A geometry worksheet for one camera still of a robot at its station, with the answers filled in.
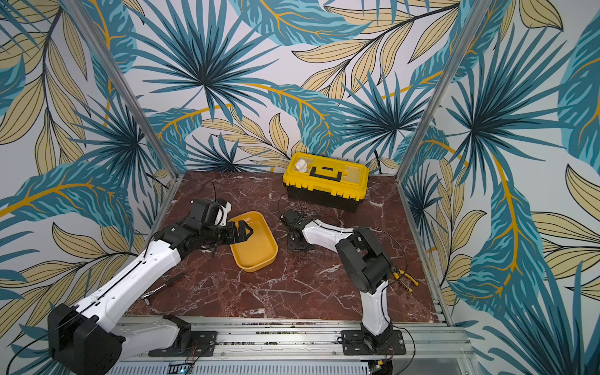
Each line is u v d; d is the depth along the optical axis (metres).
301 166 0.95
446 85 0.84
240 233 0.70
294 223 0.76
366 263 0.51
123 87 0.84
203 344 0.73
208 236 0.63
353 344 0.73
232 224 0.69
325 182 0.97
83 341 0.37
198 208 0.59
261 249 0.96
